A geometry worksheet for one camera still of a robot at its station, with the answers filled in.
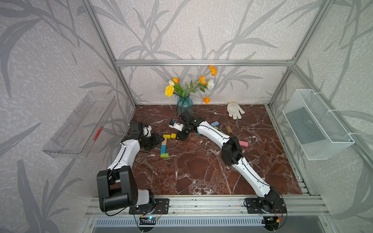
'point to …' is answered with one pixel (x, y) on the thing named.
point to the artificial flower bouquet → (174, 87)
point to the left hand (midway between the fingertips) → (161, 139)
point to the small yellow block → (166, 136)
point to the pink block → (243, 143)
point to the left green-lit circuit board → (150, 221)
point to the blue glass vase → (184, 103)
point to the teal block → (163, 149)
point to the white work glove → (234, 109)
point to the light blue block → (215, 124)
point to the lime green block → (164, 155)
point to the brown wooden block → (228, 129)
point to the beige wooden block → (164, 142)
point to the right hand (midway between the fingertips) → (178, 132)
